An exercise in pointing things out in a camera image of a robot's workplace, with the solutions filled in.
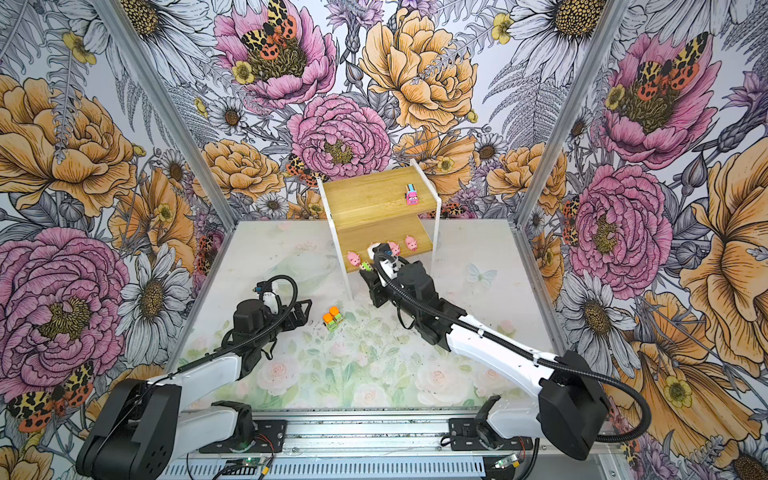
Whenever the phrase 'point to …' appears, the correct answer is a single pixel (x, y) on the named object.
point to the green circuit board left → (245, 462)
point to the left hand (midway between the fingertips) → (300, 312)
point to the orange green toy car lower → (330, 324)
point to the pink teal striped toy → (411, 195)
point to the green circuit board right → (502, 463)
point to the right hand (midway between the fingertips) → (367, 277)
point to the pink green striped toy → (365, 265)
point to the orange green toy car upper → (334, 311)
